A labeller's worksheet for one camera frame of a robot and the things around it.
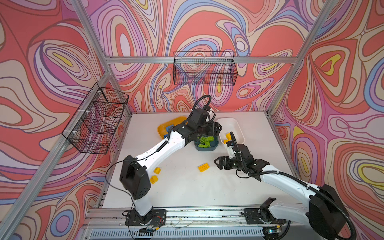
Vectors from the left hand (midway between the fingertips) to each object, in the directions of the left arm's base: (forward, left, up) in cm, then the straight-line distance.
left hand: (217, 126), depth 77 cm
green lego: (+4, +4, -25) cm, 25 cm away
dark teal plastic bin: (+4, -1, -24) cm, 25 cm away
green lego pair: (+9, +1, -25) cm, 26 cm away
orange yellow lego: (-11, +7, -27) cm, 30 cm away
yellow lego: (+10, -12, -24) cm, 28 cm away
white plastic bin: (+22, -16, -25) cm, 37 cm away
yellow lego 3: (-19, +36, -25) cm, 48 cm away
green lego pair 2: (+8, +6, -24) cm, 26 cm away
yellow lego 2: (-14, +34, -24) cm, 44 cm away
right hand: (-12, -3, -19) cm, 23 cm away
